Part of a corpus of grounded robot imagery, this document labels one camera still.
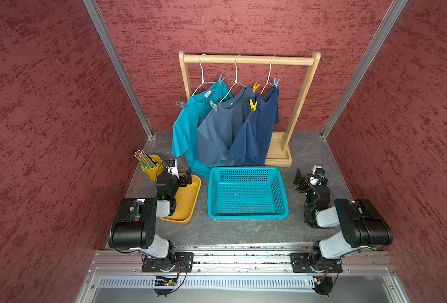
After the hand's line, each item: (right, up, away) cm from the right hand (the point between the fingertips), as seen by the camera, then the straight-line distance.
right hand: (307, 172), depth 90 cm
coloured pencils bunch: (-80, +5, +1) cm, 80 cm away
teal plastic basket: (-29, -11, +4) cm, 32 cm away
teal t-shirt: (-58, +14, -9) cm, 61 cm away
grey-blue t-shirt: (-44, +20, -13) cm, 50 cm away
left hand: (-63, 0, +3) cm, 63 cm away
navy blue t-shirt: (-29, +13, -13) cm, 34 cm away
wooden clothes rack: (-8, +12, +23) cm, 27 cm away
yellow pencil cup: (-76, 0, +1) cm, 76 cm away
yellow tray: (-60, -15, -1) cm, 61 cm away
